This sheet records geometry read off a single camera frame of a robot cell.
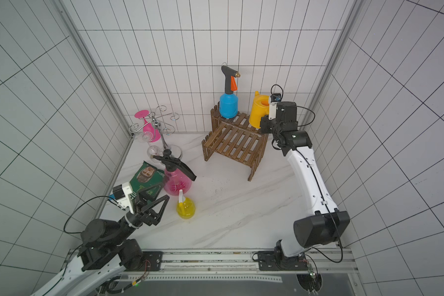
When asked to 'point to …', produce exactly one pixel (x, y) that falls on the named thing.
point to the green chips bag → (147, 178)
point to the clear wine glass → (154, 150)
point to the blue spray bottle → (228, 105)
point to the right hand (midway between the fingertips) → (257, 115)
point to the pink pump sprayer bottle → (179, 174)
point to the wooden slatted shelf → (235, 139)
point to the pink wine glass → (150, 132)
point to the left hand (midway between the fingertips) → (166, 192)
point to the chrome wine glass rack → (159, 121)
